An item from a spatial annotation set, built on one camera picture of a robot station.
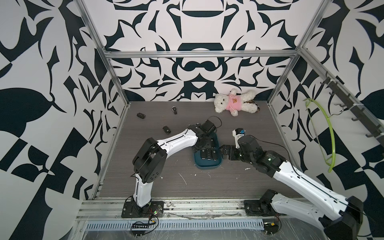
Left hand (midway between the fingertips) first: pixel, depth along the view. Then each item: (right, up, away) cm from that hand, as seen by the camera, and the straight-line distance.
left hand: (205, 143), depth 90 cm
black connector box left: (-33, -39, -17) cm, 54 cm away
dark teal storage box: (+1, -12, -1) cm, 12 cm away
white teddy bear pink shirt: (+24, +26, +21) cm, 41 cm away
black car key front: (-1, -7, +2) cm, 7 cm away
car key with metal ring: (-21, +21, +25) cm, 38 cm away
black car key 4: (+6, -7, +2) cm, 9 cm away
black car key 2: (-25, +7, +12) cm, 28 cm away
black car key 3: (+3, -7, +2) cm, 8 cm away
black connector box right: (+29, -37, -19) cm, 51 cm away
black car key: (-45, +16, +21) cm, 53 cm away
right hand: (+9, 0, -13) cm, 16 cm away
